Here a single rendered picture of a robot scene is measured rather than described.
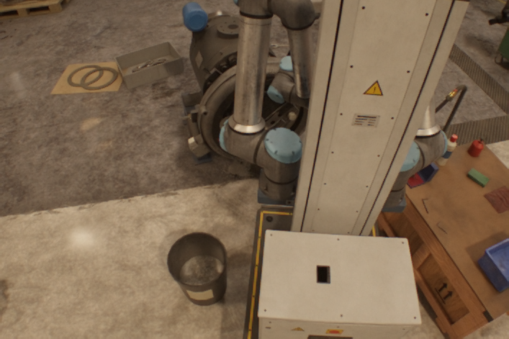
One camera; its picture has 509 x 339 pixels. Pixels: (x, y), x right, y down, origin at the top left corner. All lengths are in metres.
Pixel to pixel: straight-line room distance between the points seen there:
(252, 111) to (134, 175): 1.60
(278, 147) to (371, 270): 0.57
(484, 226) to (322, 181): 1.18
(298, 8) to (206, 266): 1.50
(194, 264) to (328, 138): 1.27
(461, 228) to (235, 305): 1.33
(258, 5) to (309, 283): 0.95
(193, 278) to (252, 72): 1.26
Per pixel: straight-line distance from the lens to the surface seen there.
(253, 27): 1.20
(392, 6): 0.89
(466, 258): 2.02
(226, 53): 2.25
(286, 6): 1.13
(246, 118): 1.36
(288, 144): 1.36
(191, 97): 2.91
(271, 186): 1.48
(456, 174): 2.35
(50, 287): 2.50
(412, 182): 2.17
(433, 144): 1.55
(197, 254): 2.12
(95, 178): 2.86
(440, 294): 2.21
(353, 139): 1.12
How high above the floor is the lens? 2.02
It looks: 46 degrees down
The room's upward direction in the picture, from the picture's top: straight up
